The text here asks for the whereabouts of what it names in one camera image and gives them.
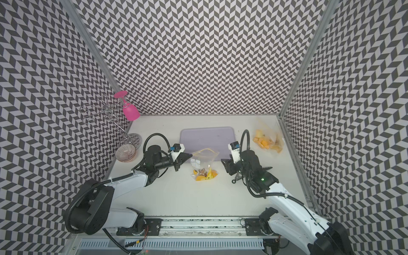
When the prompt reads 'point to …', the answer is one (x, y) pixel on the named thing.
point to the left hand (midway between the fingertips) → (191, 156)
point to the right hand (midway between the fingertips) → (226, 161)
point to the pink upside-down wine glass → (131, 112)
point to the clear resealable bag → (276, 142)
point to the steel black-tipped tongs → (239, 176)
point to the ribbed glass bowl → (126, 153)
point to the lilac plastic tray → (217, 138)
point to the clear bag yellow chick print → (203, 164)
